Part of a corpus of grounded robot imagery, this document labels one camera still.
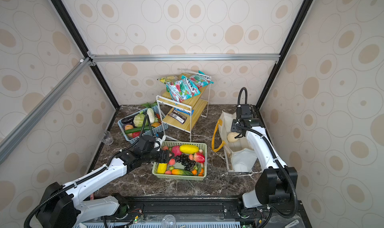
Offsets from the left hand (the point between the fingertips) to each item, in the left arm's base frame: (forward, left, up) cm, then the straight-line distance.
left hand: (173, 152), depth 79 cm
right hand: (+15, -38, +4) cm, 41 cm away
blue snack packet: (+14, -6, +17) cm, 23 cm away
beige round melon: (+16, -34, -10) cm, 39 cm away
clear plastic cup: (+17, +49, -14) cm, 54 cm away
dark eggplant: (+26, +34, -6) cm, 44 cm away
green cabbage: (+25, +25, -3) cm, 36 cm away
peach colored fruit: (+22, +33, -8) cm, 41 cm away
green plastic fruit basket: (+5, -12, -8) cm, 16 cm away
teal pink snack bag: (+35, -15, +21) cm, 44 cm away
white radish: (+30, +19, -5) cm, 36 cm away
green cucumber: (+18, +24, -5) cm, 31 cm away
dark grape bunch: (0, -6, -10) cm, 12 cm away
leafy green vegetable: (+41, +23, -6) cm, 47 cm away
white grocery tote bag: (-2, -35, +1) cm, 35 cm away
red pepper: (+17, +27, -8) cm, 33 cm away
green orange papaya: (-7, -2, -9) cm, 12 cm away
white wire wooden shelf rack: (+16, -4, +19) cm, 25 cm away
